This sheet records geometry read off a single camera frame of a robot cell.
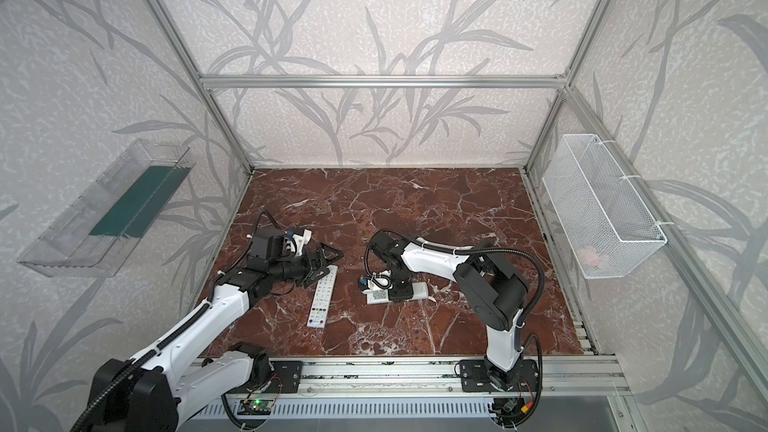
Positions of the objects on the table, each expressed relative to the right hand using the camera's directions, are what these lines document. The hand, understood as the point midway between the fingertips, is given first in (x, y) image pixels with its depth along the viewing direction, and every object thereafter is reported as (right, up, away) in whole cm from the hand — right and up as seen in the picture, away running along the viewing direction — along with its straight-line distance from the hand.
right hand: (397, 277), depth 91 cm
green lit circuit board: (-34, -26, -20) cm, 47 cm away
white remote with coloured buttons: (-21, -5, -6) cm, 23 cm away
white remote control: (+6, -3, -5) cm, 8 cm away
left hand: (-15, +10, -12) cm, 22 cm away
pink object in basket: (+48, +10, -18) cm, 52 cm away
